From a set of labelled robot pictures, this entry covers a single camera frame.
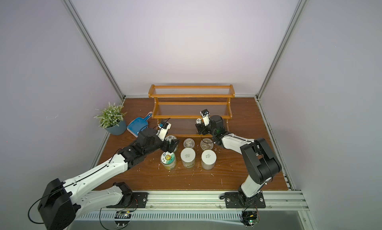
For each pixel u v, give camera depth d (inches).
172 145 27.6
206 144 34.3
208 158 30.5
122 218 28.1
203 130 31.3
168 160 30.7
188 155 31.2
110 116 34.4
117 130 36.0
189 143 34.4
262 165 18.1
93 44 35.1
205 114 31.3
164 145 27.3
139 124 40.6
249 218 26.9
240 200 25.3
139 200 28.7
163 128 26.5
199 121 36.2
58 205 15.2
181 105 37.9
